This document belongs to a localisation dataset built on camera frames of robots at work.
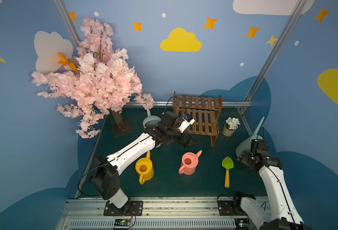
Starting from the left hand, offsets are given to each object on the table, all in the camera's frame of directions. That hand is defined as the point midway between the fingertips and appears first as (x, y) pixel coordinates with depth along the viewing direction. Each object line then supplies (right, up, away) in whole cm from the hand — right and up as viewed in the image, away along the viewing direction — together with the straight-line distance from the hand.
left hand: (192, 133), depth 75 cm
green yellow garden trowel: (+24, -20, +13) cm, 34 cm away
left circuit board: (-37, -45, -4) cm, 58 cm away
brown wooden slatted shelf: (+13, +14, +26) cm, 32 cm away
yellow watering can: (-27, -19, +3) cm, 33 cm away
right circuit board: (+25, -46, -3) cm, 52 cm away
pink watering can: (-1, -17, +5) cm, 18 cm away
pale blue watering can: (-24, +7, +10) cm, 27 cm away
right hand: (+34, -16, +3) cm, 38 cm away
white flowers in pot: (+29, +3, +20) cm, 35 cm away
